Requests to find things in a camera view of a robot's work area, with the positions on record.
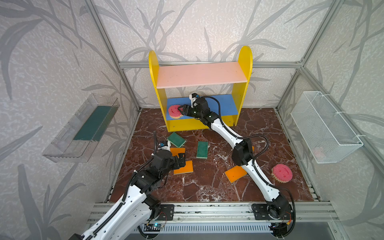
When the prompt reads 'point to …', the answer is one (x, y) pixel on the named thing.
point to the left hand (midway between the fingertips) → (181, 151)
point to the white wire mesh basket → (327, 136)
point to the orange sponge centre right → (235, 173)
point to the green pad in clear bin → (96, 124)
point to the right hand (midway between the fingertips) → (181, 104)
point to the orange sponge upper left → (175, 151)
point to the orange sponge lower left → (188, 168)
